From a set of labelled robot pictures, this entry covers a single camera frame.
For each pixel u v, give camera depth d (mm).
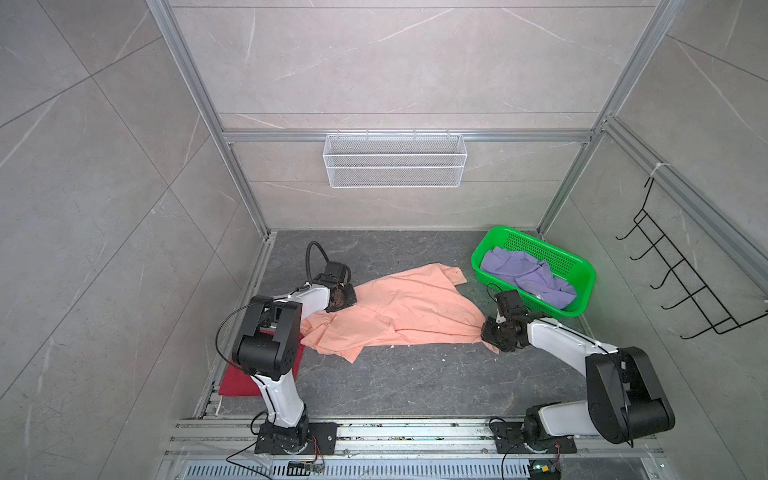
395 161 1009
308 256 768
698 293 627
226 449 737
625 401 429
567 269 1038
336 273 796
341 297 854
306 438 716
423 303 986
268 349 489
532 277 1032
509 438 729
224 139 904
